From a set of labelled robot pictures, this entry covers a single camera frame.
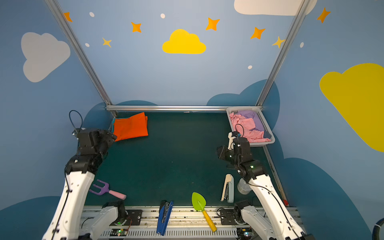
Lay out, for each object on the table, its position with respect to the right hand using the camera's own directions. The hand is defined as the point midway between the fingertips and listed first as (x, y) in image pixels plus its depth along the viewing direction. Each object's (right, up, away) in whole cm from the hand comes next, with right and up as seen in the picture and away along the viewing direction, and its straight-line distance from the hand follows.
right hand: (219, 146), depth 77 cm
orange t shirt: (-57, +11, +32) cm, 66 cm away
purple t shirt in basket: (+33, +11, +28) cm, 45 cm away
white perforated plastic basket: (+37, +6, +23) cm, 44 cm away
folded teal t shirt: (-75, +12, +34) cm, 83 cm away
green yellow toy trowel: (-11, -30, +1) cm, 32 cm away
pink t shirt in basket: (+23, +11, +30) cm, 40 cm away
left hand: (-55, +6, -3) cm, 55 cm away
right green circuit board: (+12, -41, -5) cm, 43 cm away
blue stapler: (-28, -33, 0) cm, 43 cm away
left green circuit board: (-50, -41, -6) cm, 65 cm away
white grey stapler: (+6, -24, +4) cm, 25 cm away
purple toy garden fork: (-62, -25, +5) cm, 67 cm away
